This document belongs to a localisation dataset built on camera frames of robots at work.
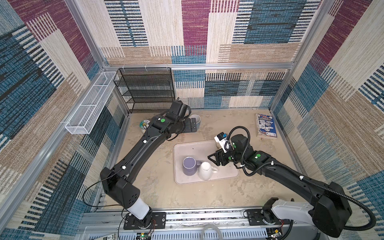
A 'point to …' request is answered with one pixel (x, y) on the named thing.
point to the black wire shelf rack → (146, 89)
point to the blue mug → (198, 119)
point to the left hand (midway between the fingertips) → (189, 123)
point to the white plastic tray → (200, 150)
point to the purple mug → (190, 166)
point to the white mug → (205, 170)
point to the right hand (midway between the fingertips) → (214, 156)
